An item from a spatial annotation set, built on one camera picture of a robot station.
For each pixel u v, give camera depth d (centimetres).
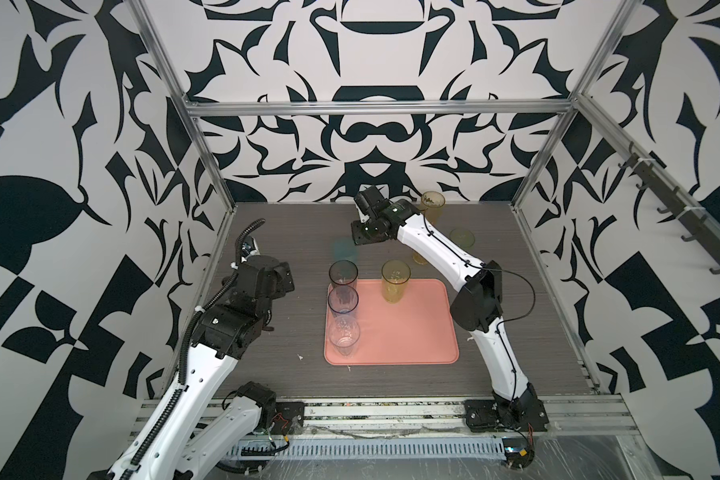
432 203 112
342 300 87
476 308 57
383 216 65
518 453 71
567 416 76
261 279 51
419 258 63
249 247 60
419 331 92
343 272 86
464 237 99
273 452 71
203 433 53
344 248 94
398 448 71
